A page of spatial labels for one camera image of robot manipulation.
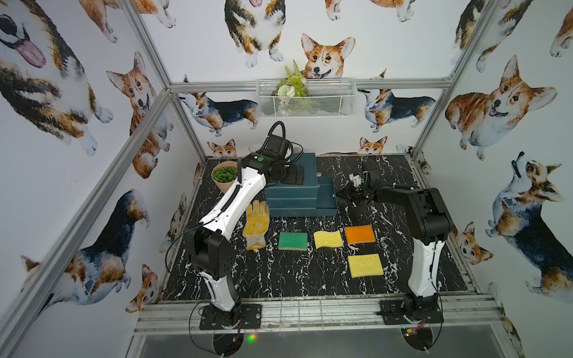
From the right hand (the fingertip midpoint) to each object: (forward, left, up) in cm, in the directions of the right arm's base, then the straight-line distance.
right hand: (334, 192), depth 100 cm
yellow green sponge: (-21, +4, -4) cm, 21 cm away
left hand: (-5, +16, +19) cm, 25 cm away
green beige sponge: (-21, +18, -4) cm, 28 cm away
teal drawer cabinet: (-10, +16, +9) cm, 20 cm away
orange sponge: (-17, -10, -6) cm, 21 cm away
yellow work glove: (-14, +34, -4) cm, 37 cm away
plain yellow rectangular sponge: (-31, -9, -5) cm, 33 cm away
